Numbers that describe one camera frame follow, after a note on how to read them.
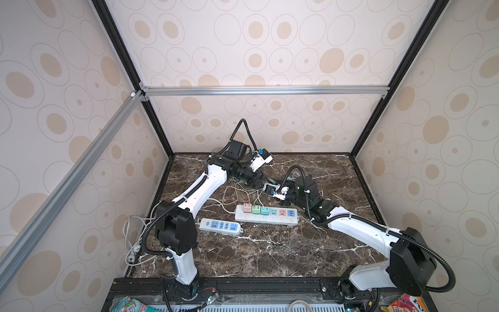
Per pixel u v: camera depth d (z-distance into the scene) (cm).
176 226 46
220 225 87
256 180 71
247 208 90
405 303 69
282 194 67
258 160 71
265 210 88
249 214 91
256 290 75
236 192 103
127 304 69
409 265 41
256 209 88
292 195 69
